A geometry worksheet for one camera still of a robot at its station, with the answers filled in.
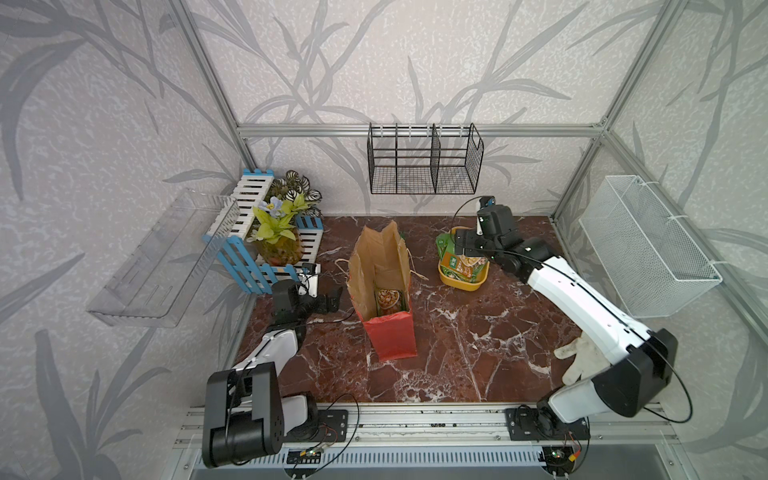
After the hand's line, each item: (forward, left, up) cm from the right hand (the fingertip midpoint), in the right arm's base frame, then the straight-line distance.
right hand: (469, 234), depth 80 cm
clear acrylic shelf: (-19, +72, +6) cm, 74 cm away
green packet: (+3, -2, -21) cm, 21 cm away
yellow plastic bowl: (-3, -3, -23) cm, 23 cm away
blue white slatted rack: (-3, +63, +3) cm, 64 cm away
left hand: (-6, +41, -16) cm, 45 cm away
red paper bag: (+1, +26, -24) cm, 36 cm away
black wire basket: (+37, +10, -2) cm, 39 cm away
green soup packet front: (-7, +22, -24) cm, 34 cm away
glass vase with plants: (+3, +54, -2) cm, 54 cm away
